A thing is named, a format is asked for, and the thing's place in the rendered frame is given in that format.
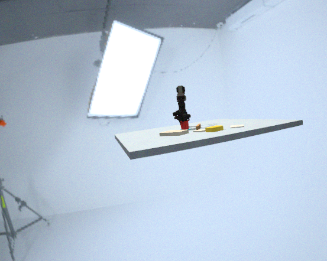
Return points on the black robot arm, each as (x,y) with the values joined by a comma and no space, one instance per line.
(180,99)

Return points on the red cup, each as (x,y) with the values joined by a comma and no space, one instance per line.
(184,125)

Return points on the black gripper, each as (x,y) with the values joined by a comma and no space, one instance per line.
(184,117)

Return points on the yellow flat block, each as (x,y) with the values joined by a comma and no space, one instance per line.
(214,128)

